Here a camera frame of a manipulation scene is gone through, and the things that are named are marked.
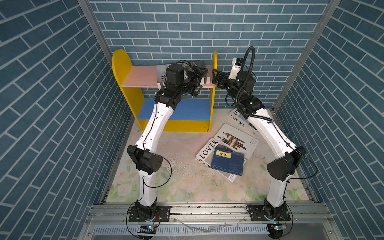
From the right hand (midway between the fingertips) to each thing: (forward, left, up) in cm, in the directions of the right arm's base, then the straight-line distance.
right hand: (218, 69), depth 70 cm
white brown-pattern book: (-8, -16, -47) cm, 50 cm away
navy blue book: (-24, -8, -45) cm, 52 cm away
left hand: (-3, +5, -2) cm, 6 cm away
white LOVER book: (-23, +4, -46) cm, 51 cm away
